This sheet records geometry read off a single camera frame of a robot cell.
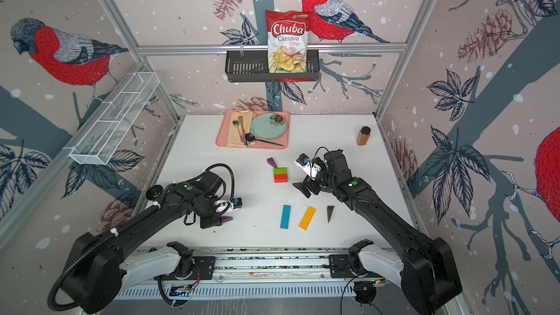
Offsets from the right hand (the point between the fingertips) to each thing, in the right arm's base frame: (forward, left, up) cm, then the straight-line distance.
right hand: (302, 170), depth 82 cm
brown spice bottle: (+26, -30, -9) cm, 41 cm away
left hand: (-13, +31, -10) cm, 35 cm away
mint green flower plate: (+36, +18, -14) cm, 43 cm away
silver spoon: (+37, +36, -13) cm, 54 cm away
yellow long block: (-12, -2, -16) cm, 20 cm away
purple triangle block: (+13, +14, -13) cm, 23 cm away
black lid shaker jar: (-9, +56, -3) cm, 57 cm away
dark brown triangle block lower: (-10, -11, -14) cm, 21 cm away
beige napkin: (+26, +35, -14) cm, 46 cm away
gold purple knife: (+32, +31, -13) cm, 47 cm away
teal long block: (-12, +6, -15) cm, 20 cm away
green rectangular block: (+8, +9, -14) cm, 19 cm away
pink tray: (+32, +42, -14) cm, 55 cm away
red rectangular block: (+4, +9, -14) cm, 17 cm away
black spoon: (+27, +26, -13) cm, 40 cm away
